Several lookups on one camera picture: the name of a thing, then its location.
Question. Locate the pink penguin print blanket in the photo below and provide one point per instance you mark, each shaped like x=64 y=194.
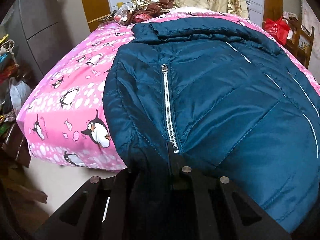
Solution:
x=75 y=92

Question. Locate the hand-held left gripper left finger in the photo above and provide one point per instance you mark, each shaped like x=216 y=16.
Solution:
x=82 y=212

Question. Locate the grey cabinet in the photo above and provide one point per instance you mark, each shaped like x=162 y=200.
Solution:
x=32 y=25

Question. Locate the white plastic bag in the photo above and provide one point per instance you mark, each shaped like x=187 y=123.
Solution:
x=18 y=93

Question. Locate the red plastic bag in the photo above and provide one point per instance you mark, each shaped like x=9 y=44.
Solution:
x=276 y=30

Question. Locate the brown floral cloth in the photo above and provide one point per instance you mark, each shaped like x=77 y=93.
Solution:
x=147 y=7

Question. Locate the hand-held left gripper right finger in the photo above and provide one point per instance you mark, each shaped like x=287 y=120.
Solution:
x=207 y=205

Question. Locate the clear plastic bag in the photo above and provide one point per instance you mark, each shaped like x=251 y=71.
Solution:
x=122 y=11

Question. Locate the yellow wooden door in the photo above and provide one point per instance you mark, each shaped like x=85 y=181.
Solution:
x=93 y=2

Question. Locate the wooden chair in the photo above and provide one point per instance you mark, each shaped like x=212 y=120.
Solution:
x=300 y=40

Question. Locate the dark wooden stool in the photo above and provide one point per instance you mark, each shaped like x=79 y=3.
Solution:
x=15 y=145

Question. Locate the teal puffer jacket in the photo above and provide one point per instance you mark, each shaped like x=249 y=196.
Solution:
x=212 y=100

